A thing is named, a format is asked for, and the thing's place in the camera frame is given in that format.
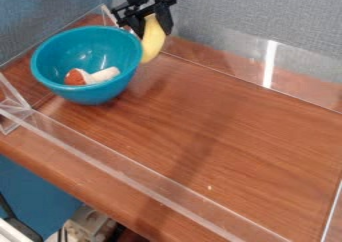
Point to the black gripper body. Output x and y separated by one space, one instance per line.
137 8

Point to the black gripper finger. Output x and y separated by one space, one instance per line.
136 23
164 18

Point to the yellow toy banana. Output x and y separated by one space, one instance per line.
152 39

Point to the blue bowl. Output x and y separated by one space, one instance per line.
89 48

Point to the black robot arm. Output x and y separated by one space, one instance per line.
132 12

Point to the red and white toy mushroom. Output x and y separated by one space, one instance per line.
79 77

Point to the white power strip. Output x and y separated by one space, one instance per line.
87 226

